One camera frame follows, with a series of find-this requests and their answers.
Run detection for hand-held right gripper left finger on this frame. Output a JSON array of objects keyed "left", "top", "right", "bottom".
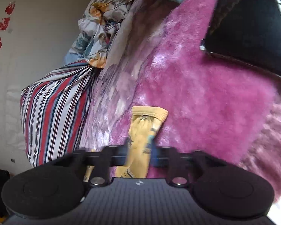
[{"left": 49, "top": 138, "right": 132, "bottom": 187}]

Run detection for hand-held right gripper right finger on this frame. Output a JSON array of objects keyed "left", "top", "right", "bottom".
[{"left": 150, "top": 143, "right": 227, "bottom": 187}]

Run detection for yellow printed pants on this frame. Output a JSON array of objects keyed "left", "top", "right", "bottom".
[{"left": 83, "top": 106, "right": 168, "bottom": 183}]

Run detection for pink plush blanket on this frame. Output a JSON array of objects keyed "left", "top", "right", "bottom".
[{"left": 80, "top": 0, "right": 281, "bottom": 216}]

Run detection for red blue striped pillow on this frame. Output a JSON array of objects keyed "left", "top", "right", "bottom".
[{"left": 20, "top": 60, "right": 99, "bottom": 167}]

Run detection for floral leaf-print pillow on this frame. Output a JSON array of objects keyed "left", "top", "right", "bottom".
[{"left": 65, "top": 0, "right": 138, "bottom": 69}]

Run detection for red wall stickers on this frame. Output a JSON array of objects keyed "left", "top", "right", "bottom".
[{"left": 0, "top": 1, "right": 16, "bottom": 134}]

